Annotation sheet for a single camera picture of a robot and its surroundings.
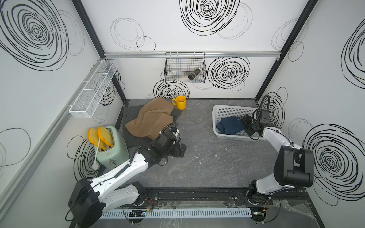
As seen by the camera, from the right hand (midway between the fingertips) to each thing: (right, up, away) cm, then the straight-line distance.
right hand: (242, 122), depth 91 cm
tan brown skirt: (-60, +2, +8) cm, 61 cm away
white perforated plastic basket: (-11, +7, +14) cm, 19 cm away
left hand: (-40, -13, -13) cm, 44 cm away
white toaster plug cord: (-84, -21, -18) cm, 88 cm away
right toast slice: (-83, -6, -11) cm, 84 cm away
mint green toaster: (-74, -17, -18) cm, 78 cm away
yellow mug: (-40, +15, +18) cm, 47 cm away
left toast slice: (-85, -6, -18) cm, 87 cm away
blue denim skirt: (-7, -3, +3) cm, 8 cm away
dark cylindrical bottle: (-33, +29, -2) cm, 44 cm away
